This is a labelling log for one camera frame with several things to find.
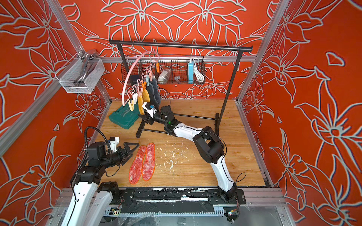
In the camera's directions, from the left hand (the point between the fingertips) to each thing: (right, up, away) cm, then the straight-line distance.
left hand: (135, 149), depth 74 cm
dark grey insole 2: (+9, +31, +16) cm, 36 cm away
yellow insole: (+2, +27, +2) cm, 27 cm away
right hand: (-1, +21, +7) cm, 22 cm away
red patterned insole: (-2, -15, +7) cm, 17 cm away
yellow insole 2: (+4, +28, +6) cm, 29 cm away
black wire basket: (+18, +47, +21) cm, 55 cm away
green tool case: (-18, +17, +30) cm, 38 cm away
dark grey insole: (+7, +30, +6) cm, 32 cm away
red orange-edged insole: (+5, -13, +9) cm, 17 cm away
